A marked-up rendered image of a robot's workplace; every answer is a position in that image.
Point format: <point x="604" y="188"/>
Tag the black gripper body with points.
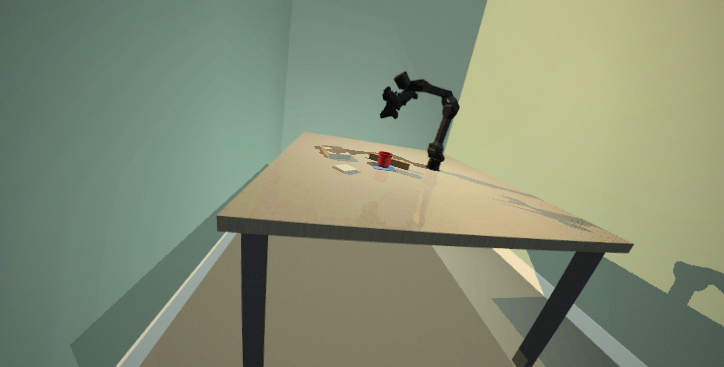
<point x="398" y="100"/>

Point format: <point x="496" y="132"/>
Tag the tan wooden beam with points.
<point x="394" y="162"/>

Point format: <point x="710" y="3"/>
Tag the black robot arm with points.
<point x="449" y="110"/>

